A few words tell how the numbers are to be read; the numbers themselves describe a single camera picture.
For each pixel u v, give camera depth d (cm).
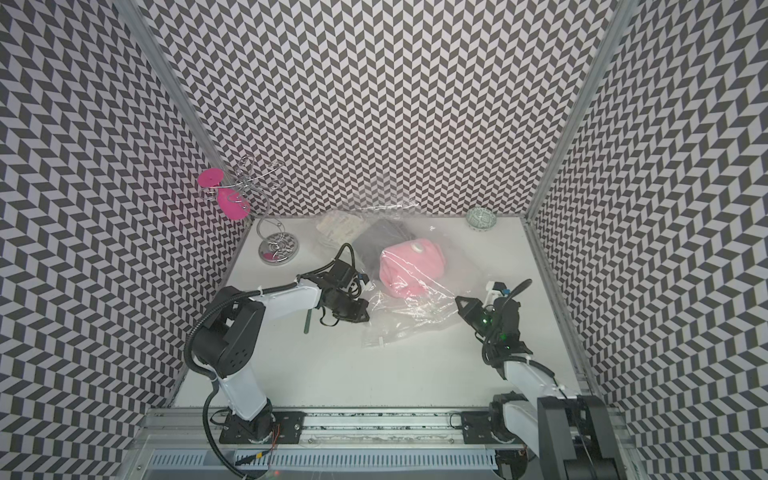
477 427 73
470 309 74
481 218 116
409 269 89
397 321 90
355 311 81
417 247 94
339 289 77
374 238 106
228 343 48
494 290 80
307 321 91
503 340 67
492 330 67
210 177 86
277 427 72
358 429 74
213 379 51
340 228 109
